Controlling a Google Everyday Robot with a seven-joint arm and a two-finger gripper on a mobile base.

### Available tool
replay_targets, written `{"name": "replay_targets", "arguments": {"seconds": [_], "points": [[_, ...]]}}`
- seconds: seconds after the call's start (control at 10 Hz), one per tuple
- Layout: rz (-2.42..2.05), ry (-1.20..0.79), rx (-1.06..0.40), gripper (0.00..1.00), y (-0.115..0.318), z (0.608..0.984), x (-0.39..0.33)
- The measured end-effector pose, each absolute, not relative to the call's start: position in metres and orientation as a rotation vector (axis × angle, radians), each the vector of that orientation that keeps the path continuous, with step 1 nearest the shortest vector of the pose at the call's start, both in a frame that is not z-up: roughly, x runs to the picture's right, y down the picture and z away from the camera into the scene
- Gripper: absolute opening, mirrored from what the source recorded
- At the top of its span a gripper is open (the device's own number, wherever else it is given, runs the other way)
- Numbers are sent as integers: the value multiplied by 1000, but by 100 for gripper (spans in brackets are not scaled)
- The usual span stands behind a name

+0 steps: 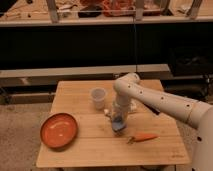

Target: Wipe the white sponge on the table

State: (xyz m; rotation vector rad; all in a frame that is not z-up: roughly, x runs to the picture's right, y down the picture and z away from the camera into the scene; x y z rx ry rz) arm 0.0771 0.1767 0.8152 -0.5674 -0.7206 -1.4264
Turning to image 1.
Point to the red cloth on shelf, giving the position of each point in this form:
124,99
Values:
117,8

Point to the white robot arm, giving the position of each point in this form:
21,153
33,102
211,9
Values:
197,114

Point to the wooden table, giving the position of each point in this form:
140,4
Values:
97,145

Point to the orange toy carrot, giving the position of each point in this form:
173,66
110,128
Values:
141,137

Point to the long metal shelf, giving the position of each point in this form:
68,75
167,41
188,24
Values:
50,76

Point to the translucent plastic cup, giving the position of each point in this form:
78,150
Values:
98,96

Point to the orange round plate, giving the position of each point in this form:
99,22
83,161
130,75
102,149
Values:
59,130

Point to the white plastic bottle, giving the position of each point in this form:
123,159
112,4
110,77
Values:
132,109

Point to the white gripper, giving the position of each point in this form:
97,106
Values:
120,113

